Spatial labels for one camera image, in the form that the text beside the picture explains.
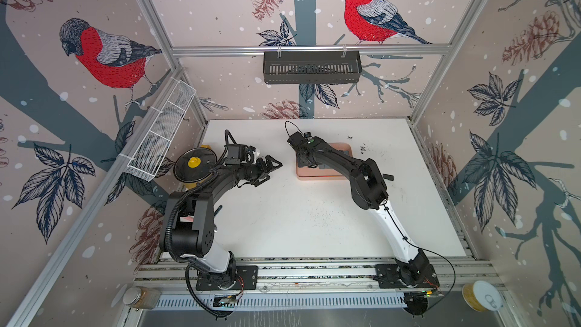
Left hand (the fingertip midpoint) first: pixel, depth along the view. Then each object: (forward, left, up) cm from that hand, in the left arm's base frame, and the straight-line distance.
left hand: (279, 166), depth 88 cm
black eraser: (+2, -48, -12) cm, 50 cm away
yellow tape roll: (-42, -63, -6) cm, 76 cm away
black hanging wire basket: (+44, -14, +16) cm, 49 cm away
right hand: (+12, -14, -11) cm, 22 cm away
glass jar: (-43, +37, -3) cm, 57 cm away
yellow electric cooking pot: (0, +34, +1) cm, 34 cm away
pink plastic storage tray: (+3, -14, -10) cm, 18 cm away
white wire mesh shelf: (-1, +49, +7) cm, 49 cm away
